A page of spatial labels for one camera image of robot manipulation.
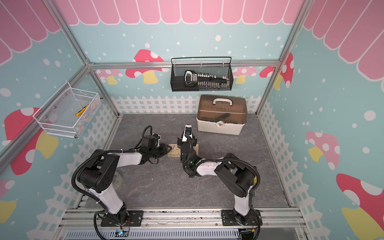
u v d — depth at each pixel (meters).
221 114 0.97
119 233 0.72
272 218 0.77
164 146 0.88
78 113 0.75
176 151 0.94
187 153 0.64
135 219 0.74
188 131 0.69
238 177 0.49
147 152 0.77
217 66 0.90
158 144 0.87
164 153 0.87
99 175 0.48
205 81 0.88
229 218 0.75
